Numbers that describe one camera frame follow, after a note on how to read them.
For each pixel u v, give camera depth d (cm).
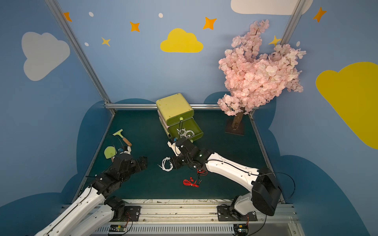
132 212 75
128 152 71
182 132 97
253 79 63
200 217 75
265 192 41
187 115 94
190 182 84
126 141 101
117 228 72
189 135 97
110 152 98
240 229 73
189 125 99
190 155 59
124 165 59
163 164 78
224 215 74
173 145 70
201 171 88
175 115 90
